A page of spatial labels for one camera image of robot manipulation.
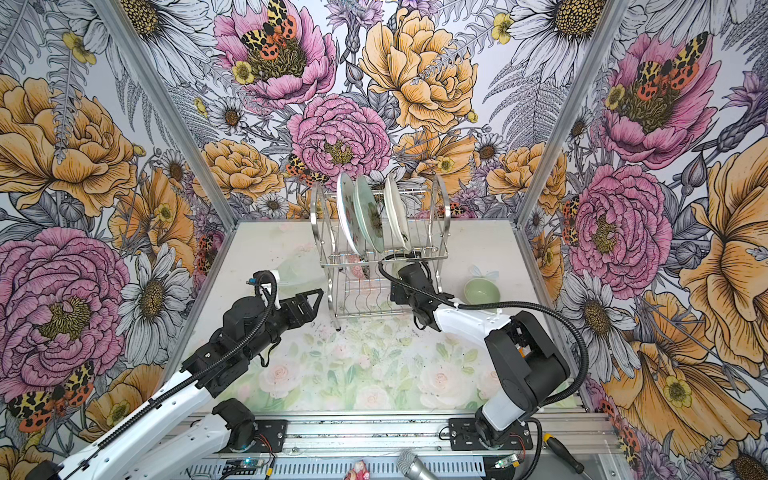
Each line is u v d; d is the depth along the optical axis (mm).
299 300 660
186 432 579
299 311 662
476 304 527
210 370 490
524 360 458
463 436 736
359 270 920
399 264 757
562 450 714
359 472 674
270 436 741
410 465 672
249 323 550
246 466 705
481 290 983
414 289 626
